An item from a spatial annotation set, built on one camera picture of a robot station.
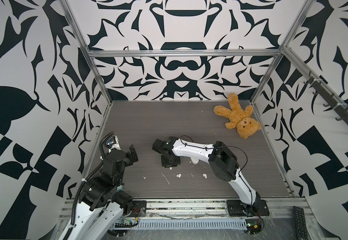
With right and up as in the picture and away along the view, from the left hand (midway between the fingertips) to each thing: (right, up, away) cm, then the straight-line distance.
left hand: (122, 146), depth 69 cm
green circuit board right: (+61, -38, +2) cm, 72 cm away
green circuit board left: (+1, -36, +2) cm, 36 cm away
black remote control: (+81, -36, 0) cm, 89 cm away
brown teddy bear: (+67, +12, +33) cm, 76 cm away
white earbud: (+26, -19, +16) cm, 36 cm away
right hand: (+19, -15, +19) cm, 31 cm away
